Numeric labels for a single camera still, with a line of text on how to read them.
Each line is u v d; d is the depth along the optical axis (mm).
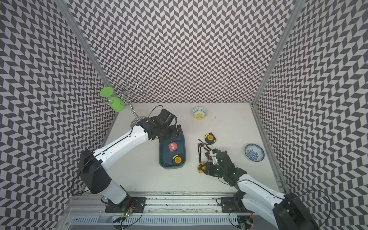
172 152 909
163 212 713
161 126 599
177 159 848
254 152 908
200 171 806
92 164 424
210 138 958
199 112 1116
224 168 643
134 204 711
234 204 650
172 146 918
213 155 784
